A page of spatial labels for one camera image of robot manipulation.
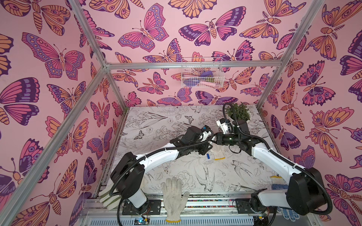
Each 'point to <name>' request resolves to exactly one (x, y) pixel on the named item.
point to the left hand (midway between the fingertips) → (212, 145)
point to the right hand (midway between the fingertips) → (209, 137)
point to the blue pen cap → (208, 156)
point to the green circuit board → (141, 221)
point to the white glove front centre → (174, 202)
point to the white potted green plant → (242, 112)
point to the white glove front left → (111, 202)
